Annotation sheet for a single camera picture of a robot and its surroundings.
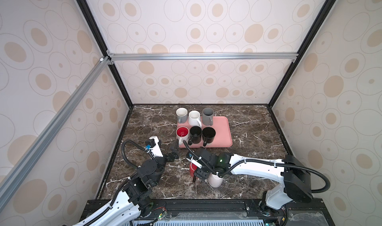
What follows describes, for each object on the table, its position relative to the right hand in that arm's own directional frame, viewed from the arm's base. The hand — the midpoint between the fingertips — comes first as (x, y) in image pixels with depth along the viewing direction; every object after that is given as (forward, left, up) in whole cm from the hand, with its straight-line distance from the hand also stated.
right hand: (199, 166), depth 81 cm
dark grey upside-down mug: (+34, -7, +3) cm, 35 cm away
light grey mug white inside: (+39, +11, 0) cm, 41 cm away
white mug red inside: (+24, +10, -4) cm, 27 cm away
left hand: (+5, +12, +19) cm, 23 cm away
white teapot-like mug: (+35, +2, -1) cm, 35 cm away
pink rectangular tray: (+32, -18, -7) cm, 37 cm away
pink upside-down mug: (-7, -8, 0) cm, 11 cm away
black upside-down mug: (+21, +2, -2) cm, 22 cm away
